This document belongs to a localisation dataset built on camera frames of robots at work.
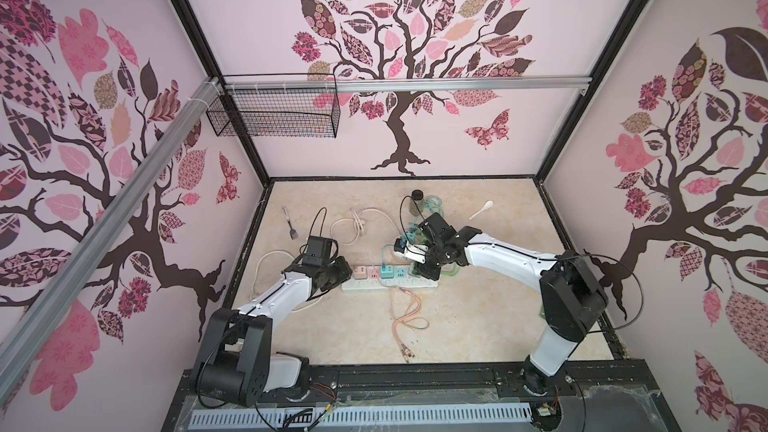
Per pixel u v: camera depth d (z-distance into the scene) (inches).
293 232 41.2
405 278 35.3
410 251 29.1
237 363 16.4
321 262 27.3
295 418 28.3
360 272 34.4
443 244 26.7
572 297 18.2
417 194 40.7
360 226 41.9
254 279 36.3
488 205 43.5
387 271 33.9
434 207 43.4
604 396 28.4
